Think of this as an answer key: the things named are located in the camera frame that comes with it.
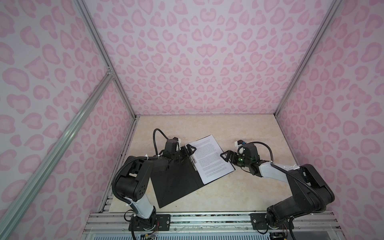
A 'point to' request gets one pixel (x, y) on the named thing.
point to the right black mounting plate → (259, 222)
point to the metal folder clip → (193, 162)
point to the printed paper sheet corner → (210, 164)
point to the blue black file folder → (179, 178)
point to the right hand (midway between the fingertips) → (226, 156)
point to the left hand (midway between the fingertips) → (193, 149)
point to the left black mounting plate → (162, 223)
